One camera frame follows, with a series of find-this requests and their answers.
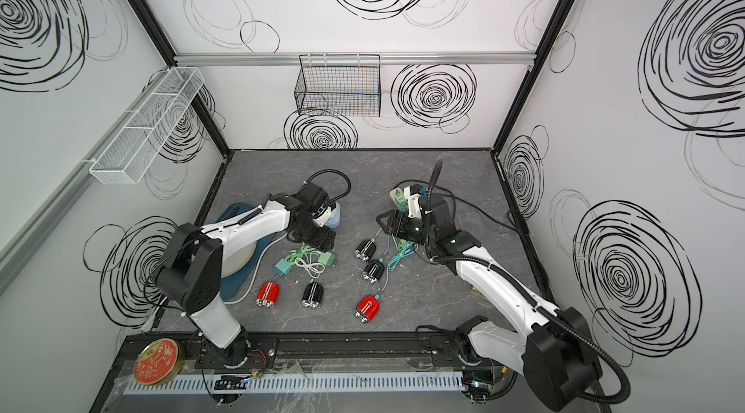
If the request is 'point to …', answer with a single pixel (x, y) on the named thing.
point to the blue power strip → (335, 220)
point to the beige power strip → (393, 197)
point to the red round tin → (159, 362)
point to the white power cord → (255, 268)
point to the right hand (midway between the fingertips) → (383, 222)
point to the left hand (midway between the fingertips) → (324, 243)
